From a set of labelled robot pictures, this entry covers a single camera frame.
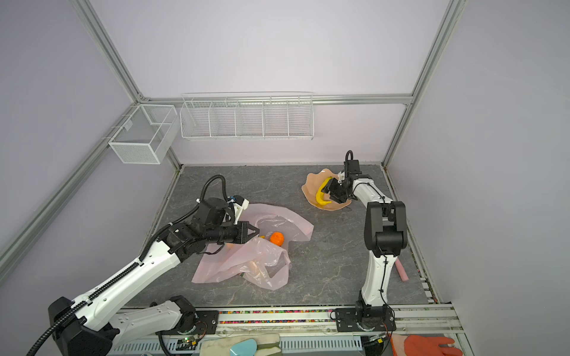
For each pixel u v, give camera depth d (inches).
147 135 38.4
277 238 35.8
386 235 21.2
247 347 26.9
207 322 29.1
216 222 22.6
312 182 42.8
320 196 41.3
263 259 27.0
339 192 34.2
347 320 29.0
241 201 26.8
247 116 38.9
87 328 15.3
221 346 27.2
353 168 32.2
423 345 26.7
